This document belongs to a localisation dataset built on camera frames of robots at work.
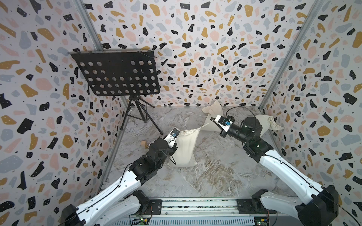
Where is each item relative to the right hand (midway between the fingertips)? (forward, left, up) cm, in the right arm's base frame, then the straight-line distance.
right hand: (214, 117), depth 69 cm
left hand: (-5, +22, -8) cm, 24 cm away
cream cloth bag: (-8, +14, -13) cm, 21 cm away
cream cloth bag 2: (+18, -42, -26) cm, 52 cm away
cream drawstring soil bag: (+33, -5, -29) cm, 44 cm away
